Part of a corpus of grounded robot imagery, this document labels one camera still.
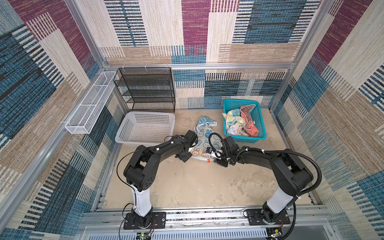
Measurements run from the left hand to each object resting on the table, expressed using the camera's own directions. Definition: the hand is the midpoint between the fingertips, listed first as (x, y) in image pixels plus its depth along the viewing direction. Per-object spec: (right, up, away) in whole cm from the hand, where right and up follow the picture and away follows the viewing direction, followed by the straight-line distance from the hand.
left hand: (182, 152), depth 94 cm
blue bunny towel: (+13, +15, +11) cm, 23 cm away
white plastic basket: (-28, +15, +14) cm, 34 cm away
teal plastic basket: (+54, +25, +19) cm, 62 cm away
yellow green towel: (+33, +22, +6) cm, 40 cm away
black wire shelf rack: (-26, +43, +14) cm, 52 cm away
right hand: (+23, -4, 0) cm, 23 cm away
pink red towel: (+45, +15, +6) cm, 47 cm away
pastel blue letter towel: (+33, +15, +5) cm, 37 cm away
